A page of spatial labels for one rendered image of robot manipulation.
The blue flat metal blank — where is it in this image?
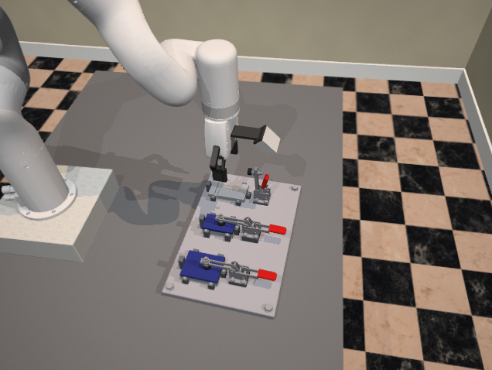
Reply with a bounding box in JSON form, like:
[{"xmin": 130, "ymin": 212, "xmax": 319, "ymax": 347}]
[{"xmin": 202, "ymin": 214, "xmax": 235, "ymax": 238}]

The blue flat plate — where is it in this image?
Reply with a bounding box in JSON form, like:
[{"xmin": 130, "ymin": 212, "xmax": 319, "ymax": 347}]
[{"xmin": 179, "ymin": 250, "xmax": 225, "ymax": 286}]

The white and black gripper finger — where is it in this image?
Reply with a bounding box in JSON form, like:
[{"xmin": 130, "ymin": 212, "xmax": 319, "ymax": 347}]
[
  {"xmin": 210, "ymin": 146, "xmax": 227, "ymax": 183},
  {"xmin": 231, "ymin": 140, "xmax": 238, "ymax": 155}
]

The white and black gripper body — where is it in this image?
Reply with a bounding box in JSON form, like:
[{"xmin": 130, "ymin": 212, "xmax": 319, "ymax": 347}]
[{"xmin": 203, "ymin": 109, "xmax": 240, "ymax": 160}]

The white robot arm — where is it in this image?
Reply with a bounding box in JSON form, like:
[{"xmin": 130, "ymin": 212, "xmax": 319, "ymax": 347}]
[{"xmin": 0, "ymin": 0, "xmax": 280, "ymax": 221}]

